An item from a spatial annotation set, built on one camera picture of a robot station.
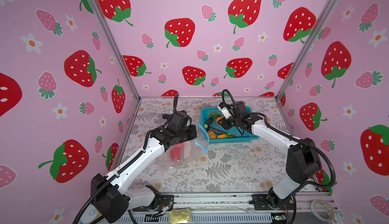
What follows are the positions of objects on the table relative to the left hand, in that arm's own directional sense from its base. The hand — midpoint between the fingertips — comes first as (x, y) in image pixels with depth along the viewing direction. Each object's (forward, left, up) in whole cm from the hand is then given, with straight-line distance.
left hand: (198, 131), depth 76 cm
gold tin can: (-34, +8, -17) cm, 39 cm away
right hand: (+13, -13, -6) cm, 19 cm away
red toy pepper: (-5, +13, -16) cm, 22 cm away
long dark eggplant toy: (+12, -11, -18) cm, 25 cm away
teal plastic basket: (+10, -10, -18) cm, 23 cm away
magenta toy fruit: (-1, +13, -16) cm, 20 cm away
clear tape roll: (-33, -63, -20) cm, 74 cm away
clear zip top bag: (-5, +6, -17) cm, 19 cm away
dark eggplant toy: (+17, -7, -15) cm, 24 cm away
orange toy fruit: (+10, -12, -2) cm, 15 cm away
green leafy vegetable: (+22, -10, -14) cm, 28 cm away
